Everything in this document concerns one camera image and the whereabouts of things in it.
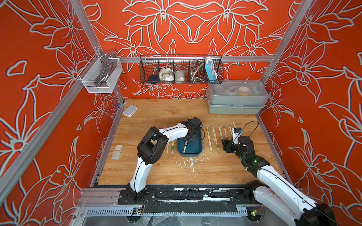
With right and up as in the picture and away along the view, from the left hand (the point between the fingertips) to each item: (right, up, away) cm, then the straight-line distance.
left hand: (191, 136), depth 97 cm
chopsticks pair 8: (-13, +3, -42) cm, 44 cm away
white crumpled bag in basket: (-17, +43, -5) cm, 47 cm away
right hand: (+19, +1, -14) cm, 24 cm away
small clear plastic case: (-48, -9, -8) cm, 50 cm away
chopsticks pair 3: (+22, +3, +3) cm, 22 cm away
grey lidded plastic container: (+33, +29, +3) cm, 44 cm away
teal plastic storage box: (+1, -6, -9) cm, 11 cm away
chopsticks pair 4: (+25, +3, +1) cm, 25 cm away
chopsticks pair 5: (+20, +8, -21) cm, 30 cm away
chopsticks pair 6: (+33, +8, +7) cm, 35 cm away
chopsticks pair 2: (+17, -4, -5) cm, 19 cm away
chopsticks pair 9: (-3, -4, -2) cm, 5 cm away
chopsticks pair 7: (-13, -6, -5) cm, 15 cm away
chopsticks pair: (+13, -1, -1) cm, 13 cm away
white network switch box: (-48, +19, +14) cm, 53 cm away
